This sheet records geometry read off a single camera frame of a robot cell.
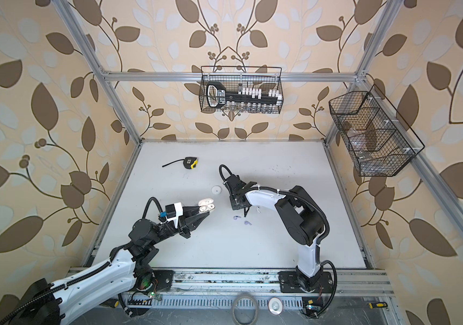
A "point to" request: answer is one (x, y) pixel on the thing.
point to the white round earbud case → (216, 189)
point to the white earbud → (258, 209)
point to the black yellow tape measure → (189, 162)
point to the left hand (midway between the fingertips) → (202, 208)
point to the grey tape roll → (245, 308)
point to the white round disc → (275, 306)
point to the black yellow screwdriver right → (378, 305)
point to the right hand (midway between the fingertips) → (240, 202)
